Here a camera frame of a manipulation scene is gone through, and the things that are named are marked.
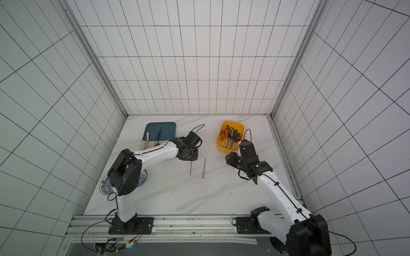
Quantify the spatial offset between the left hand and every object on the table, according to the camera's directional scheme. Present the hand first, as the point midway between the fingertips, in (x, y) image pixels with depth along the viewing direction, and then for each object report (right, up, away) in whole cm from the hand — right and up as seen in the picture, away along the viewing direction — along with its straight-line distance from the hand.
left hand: (191, 159), depth 91 cm
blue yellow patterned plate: (-45, -13, -8) cm, 48 cm away
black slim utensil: (-23, +13, +15) cm, 31 cm away
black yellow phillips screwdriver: (+26, +13, +12) cm, 32 cm away
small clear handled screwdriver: (+8, -7, 0) cm, 11 cm away
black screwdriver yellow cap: (0, -4, -4) cm, 5 cm away
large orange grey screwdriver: (+23, +13, +15) cm, 31 cm away
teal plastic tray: (-18, +16, +19) cm, 30 cm away
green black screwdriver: (+29, +13, +13) cm, 34 cm away
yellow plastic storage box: (+25, +13, +15) cm, 32 cm away
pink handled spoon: (-31, +12, +15) cm, 37 cm away
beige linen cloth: (-28, +8, +11) cm, 31 cm away
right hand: (+18, +3, -9) cm, 20 cm away
